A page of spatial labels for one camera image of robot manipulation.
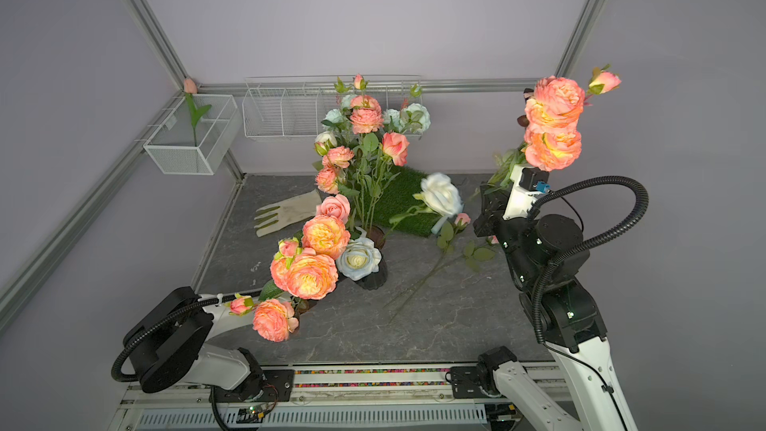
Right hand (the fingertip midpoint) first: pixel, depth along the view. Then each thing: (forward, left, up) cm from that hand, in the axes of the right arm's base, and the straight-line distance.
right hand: (486, 183), depth 56 cm
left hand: (+3, +24, -32) cm, 40 cm away
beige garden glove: (+28, +56, -45) cm, 77 cm away
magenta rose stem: (+14, +1, -43) cm, 45 cm away
